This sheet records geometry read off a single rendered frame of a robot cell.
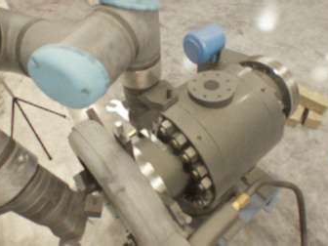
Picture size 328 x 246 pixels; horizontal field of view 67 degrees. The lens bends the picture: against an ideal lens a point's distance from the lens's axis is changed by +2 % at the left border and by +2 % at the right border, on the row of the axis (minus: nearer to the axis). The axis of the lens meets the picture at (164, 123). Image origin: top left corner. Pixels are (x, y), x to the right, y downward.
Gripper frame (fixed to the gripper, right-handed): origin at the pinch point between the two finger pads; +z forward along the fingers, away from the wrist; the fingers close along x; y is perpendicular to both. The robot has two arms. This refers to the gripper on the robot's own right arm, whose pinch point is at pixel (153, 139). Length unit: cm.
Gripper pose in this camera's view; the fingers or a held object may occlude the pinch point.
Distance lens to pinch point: 64.0
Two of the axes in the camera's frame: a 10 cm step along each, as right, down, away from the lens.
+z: 0.2, 6.2, 7.8
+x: -7.1, 5.7, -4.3
